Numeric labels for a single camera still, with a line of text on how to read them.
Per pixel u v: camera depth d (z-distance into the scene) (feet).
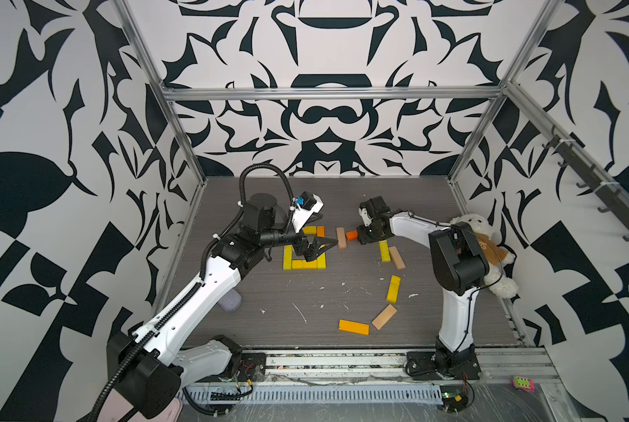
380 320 2.68
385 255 3.15
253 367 2.43
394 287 2.92
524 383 2.29
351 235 3.25
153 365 1.22
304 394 2.34
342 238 3.27
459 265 1.77
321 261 3.09
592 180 1.96
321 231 3.35
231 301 2.73
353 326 2.67
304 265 3.08
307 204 1.86
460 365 2.26
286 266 3.08
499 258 2.91
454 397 2.33
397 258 3.14
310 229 3.33
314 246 1.94
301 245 1.95
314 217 2.29
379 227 2.49
